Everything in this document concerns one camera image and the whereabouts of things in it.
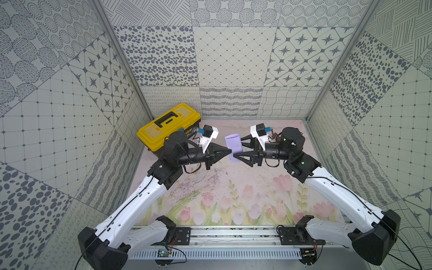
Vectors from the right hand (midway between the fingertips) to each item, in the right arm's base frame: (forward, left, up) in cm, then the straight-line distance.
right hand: (235, 149), depth 62 cm
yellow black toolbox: (+34, +30, -17) cm, 49 cm away
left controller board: (-30, +30, -36) cm, 56 cm away
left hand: (-1, +2, +3) cm, 4 cm away
